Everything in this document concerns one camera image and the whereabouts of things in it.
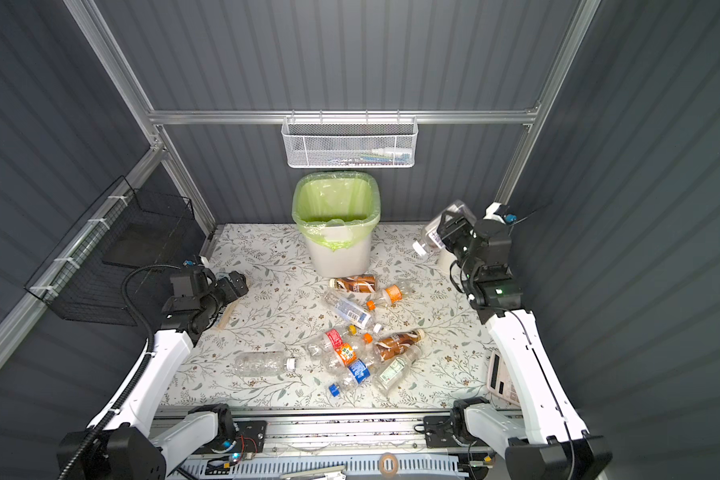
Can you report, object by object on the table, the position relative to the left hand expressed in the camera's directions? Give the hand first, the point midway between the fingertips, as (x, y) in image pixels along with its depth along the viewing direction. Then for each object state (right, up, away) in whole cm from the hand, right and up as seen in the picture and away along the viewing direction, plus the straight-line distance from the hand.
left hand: (228, 283), depth 82 cm
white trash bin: (+33, +6, +15) cm, 37 cm away
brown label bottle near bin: (+35, -2, +16) cm, 38 cm away
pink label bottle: (+27, -18, +5) cm, 33 cm away
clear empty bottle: (+9, -23, +2) cm, 25 cm away
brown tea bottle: (+46, -18, +2) cm, 50 cm away
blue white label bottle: (+32, -9, +9) cm, 35 cm away
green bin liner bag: (+27, +24, +23) cm, 43 cm away
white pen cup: (+65, +6, +18) cm, 68 cm away
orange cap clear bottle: (+46, -5, +13) cm, 48 cm away
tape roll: (+42, -43, -11) cm, 61 cm away
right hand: (+58, +16, -13) cm, 62 cm away
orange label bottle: (+33, -19, 0) cm, 38 cm away
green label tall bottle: (+45, -27, +2) cm, 52 cm away
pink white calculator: (+74, -26, -2) cm, 79 cm away
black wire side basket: (-25, +15, -3) cm, 30 cm away
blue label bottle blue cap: (+36, -24, -3) cm, 43 cm away
